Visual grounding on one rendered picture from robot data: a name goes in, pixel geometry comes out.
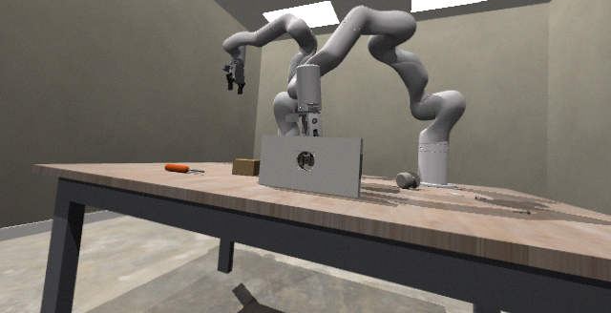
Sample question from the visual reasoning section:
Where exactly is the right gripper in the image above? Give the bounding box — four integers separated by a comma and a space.
226, 64, 245, 94

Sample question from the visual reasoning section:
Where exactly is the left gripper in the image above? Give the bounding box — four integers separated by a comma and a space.
302, 113, 323, 136

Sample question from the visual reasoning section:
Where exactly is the orange-handled screwdriver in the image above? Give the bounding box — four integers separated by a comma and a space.
165, 164, 204, 173

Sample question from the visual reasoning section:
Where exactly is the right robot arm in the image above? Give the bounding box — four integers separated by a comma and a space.
221, 13, 318, 136

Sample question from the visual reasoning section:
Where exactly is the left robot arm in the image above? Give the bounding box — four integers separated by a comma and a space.
287, 6, 466, 188

